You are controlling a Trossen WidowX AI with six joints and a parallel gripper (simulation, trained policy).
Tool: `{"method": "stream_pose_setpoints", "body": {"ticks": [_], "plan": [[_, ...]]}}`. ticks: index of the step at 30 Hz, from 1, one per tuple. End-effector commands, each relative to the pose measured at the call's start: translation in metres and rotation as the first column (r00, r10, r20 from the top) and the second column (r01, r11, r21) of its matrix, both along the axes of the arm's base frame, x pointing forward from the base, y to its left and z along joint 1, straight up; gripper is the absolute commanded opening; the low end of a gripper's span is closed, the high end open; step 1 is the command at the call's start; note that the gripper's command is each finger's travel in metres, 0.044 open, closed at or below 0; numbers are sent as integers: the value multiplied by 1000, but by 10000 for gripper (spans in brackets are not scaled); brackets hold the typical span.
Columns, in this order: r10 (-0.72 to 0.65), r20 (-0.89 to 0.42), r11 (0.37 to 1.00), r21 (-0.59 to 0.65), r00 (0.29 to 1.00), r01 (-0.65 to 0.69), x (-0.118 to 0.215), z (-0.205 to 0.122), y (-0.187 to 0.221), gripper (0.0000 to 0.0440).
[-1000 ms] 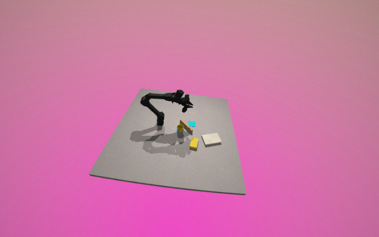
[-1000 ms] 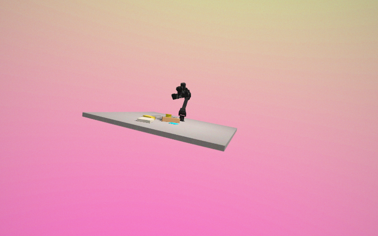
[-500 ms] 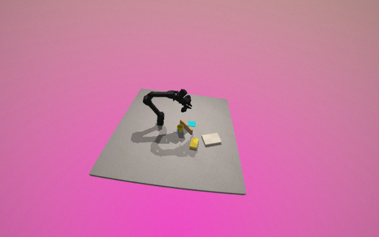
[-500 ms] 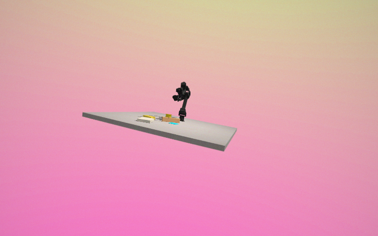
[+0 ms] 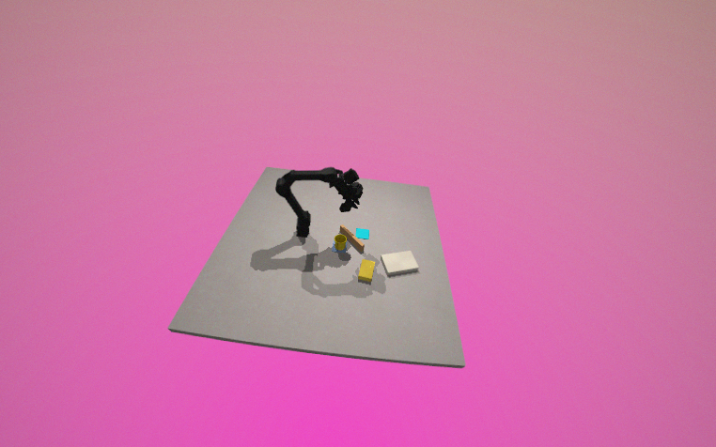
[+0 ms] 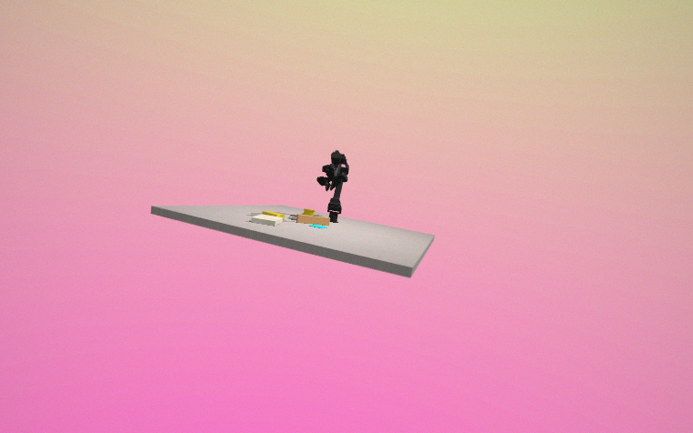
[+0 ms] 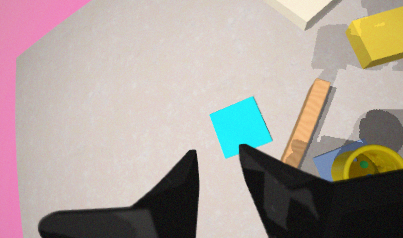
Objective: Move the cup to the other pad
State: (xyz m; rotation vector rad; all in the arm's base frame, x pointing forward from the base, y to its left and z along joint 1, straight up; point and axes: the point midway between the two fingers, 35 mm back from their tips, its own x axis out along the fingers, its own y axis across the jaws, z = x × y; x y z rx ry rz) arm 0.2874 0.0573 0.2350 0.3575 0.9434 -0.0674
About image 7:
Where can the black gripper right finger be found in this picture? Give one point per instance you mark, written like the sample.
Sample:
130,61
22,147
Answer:
296,204

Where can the white flat rectangular slab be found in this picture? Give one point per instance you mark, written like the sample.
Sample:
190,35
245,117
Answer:
302,12

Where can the light wooden beam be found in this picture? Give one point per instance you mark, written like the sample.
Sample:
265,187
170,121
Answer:
305,123

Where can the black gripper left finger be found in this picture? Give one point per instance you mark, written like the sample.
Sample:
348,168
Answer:
168,210

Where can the yellow cup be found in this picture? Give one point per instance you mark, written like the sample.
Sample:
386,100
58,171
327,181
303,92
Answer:
378,157

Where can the yellow rectangular block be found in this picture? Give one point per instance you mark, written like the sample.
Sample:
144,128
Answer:
377,39

